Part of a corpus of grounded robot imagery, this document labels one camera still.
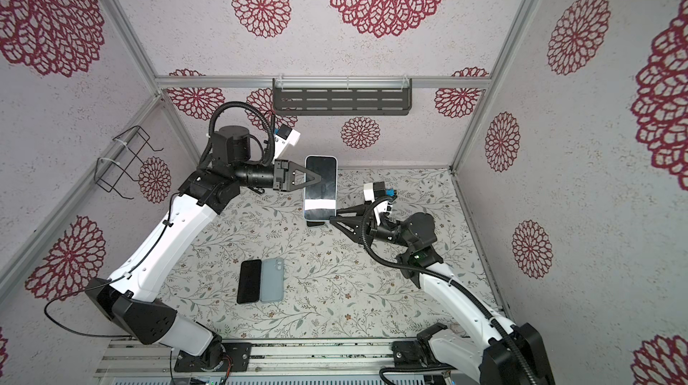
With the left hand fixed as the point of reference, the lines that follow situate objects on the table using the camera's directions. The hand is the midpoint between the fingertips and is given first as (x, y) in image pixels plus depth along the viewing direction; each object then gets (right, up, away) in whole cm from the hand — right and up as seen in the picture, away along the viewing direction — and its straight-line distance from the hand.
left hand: (317, 183), depth 60 cm
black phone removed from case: (-25, -31, +26) cm, 48 cm away
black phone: (-5, -13, +40) cm, 42 cm away
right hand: (+4, -8, 0) cm, 9 cm away
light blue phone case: (-17, -31, +27) cm, 45 cm away
